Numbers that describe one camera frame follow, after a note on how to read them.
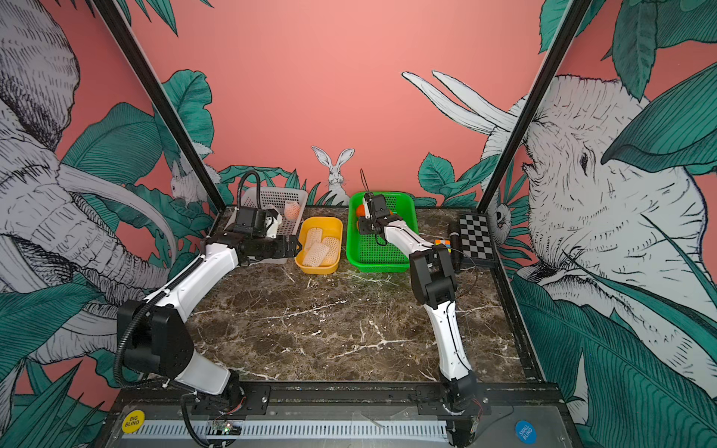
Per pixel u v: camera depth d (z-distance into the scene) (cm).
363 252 108
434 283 62
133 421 70
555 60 78
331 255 100
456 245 107
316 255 101
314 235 107
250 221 67
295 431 70
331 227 109
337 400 75
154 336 43
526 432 70
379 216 84
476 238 107
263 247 72
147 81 81
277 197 115
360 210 111
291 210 110
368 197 96
